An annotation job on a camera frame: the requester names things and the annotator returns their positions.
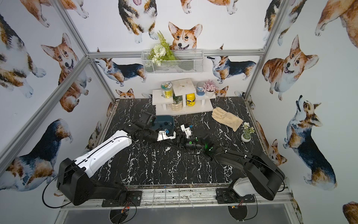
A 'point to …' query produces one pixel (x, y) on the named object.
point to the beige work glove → (230, 120)
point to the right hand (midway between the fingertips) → (171, 138)
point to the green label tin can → (167, 92)
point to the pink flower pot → (209, 88)
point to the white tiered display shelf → (184, 100)
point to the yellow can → (190, 99)
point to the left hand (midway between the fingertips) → (169, 136)
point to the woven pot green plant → (177, 105)
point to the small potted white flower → (246, 136)
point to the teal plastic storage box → (164, 122)
